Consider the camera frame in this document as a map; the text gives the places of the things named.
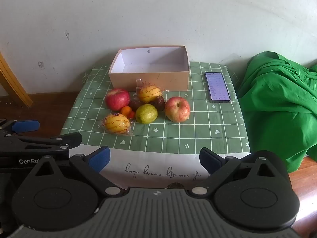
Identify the black smartphone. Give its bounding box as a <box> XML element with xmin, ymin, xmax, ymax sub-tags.
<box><xmin>204</xmin><ymin>71</ymin><xmax>231</xmax><ymax>104</ymax></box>

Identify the red and yellow apple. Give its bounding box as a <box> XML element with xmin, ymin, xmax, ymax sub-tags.
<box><xmin>165</xmin><ymin>97</ymin><xmax>191</xmax><ymax>123</ymax></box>

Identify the green pear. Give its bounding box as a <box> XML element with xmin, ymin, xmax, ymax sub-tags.
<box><xmin>135</xmin><ymin>104</ymin><xmax>158</xmax><ymax>124</ymax></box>

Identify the green checked tablecloth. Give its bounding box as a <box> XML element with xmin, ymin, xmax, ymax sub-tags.
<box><xmin>61</xmin><ymin>62</ymin><xmax>250</xmax><ymax>189</ymax></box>

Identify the cardboard box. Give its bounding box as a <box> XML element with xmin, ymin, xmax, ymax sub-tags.
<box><xmin>108</xmin><ymin>45</ymin><xmax>191</xmax><ymax>91</ymax></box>

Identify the plastic-wrapped yellow orange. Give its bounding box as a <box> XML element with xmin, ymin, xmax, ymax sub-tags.
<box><xmin>136</xmin><ymin>79</ymin><xmax>166</xmax><ymax>103</ymax></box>
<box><xmin>101</xmin><ymin>113</ymin><xmax>132</xmax><ymax>136</ymax></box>

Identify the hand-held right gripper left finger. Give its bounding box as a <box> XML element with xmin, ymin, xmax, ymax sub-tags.
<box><xmin>32</xmin><ymin>146</ymin><xmax>122</xmax><ymax>198</ymax></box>

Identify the dark red jujube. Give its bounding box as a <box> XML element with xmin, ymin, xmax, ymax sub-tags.
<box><xmin>129</xmin><ymin>99</ymin><xmax>143</xmax><ymax>112</ymax></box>
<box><xmin>149</xmin><ymin>96</ymin><xmax>165</xmax><ymax>111</ymax></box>

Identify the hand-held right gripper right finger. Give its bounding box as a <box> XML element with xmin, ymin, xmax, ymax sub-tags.
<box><xmin>189</xmin><ymin>147</ymin><xmax>281</xmax><ymax>198</ymax></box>

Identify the yellow wooden frame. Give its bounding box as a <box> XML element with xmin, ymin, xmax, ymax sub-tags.
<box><xmin>0</xmin><ymin>52</ymin><xmax>34</xmax><ymax>108</ymax></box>

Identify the bright green cloth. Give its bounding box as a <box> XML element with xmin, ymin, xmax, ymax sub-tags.
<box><xmin>235</xmin><ymin>51</ymin><xmax>317</xmax><ymax>173</ymax></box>

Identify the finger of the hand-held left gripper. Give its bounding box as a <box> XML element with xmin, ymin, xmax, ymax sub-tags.
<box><xmin>0</xmin><ymin>119</ymin><xmax>40</xmax><ymax>137</ymax></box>
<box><xmin>0</xmin><ymin>132</ymin><xmax>83</xmax><ymax>155</ymax></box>

